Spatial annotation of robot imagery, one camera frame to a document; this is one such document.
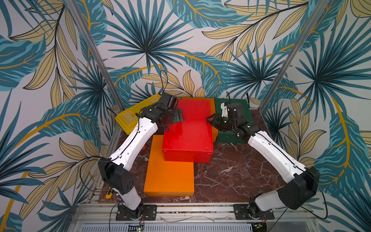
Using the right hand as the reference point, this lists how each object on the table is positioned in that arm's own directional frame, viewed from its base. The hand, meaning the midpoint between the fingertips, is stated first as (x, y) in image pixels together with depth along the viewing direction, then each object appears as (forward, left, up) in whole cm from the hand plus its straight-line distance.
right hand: (207, 118), depth 77 cm
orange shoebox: (-25, +22, -18) cm, 38 cm away
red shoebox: (+7, +7, -32) cm, 33 cm away
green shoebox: (-13, -9, +2) cm, 16 cm away
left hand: (+1, +16, -1) cm, 16 cm away
